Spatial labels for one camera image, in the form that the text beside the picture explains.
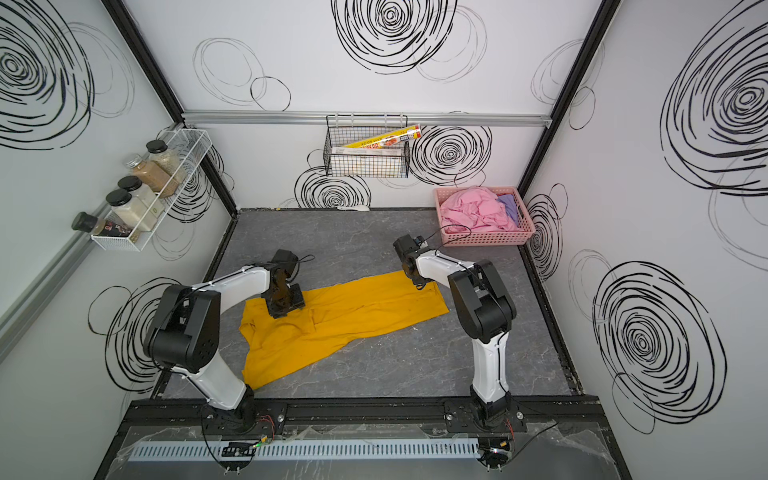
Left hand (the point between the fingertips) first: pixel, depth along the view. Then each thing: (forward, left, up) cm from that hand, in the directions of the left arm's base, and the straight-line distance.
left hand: (295, 309), depth 93 cm
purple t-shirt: (+42, -76, +8) cm, 87 cm away
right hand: (+13, -45, +4) cm, 47 cm away
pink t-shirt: (+37, -60, +11) cm, 71 cm away
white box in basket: (+35, -21, +35) cm, 53 cm away
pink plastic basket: (+26, -65, +7) cm, 71 cm away
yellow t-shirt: (-12, +4, +1) cm, 12 cm away
